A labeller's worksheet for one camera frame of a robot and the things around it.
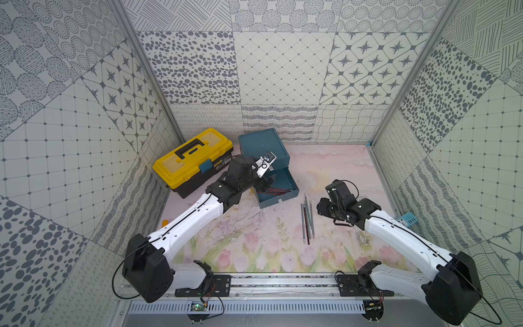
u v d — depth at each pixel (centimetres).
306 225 90
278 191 86
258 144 90
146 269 39
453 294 46
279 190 91
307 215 93
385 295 72
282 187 92
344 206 62
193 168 90
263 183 69
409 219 88
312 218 93
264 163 64
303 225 90
